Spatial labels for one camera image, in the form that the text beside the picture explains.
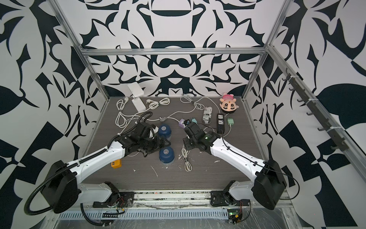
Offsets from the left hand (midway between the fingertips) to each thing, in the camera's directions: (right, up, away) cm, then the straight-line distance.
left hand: (166, 143), depth 81 cm
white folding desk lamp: (-21, +31, +11) cm, 39 cm away
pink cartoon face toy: (+43, +24, +25) cm, 55 cm away
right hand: (+12, +3, +1) cm, 12 cm away
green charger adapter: (+43, +11, +24) cm, 51 cm away
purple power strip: (+8, +10, +21) cm, 24 cm away
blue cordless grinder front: (+1, -6, -1) cm, 7 cm away
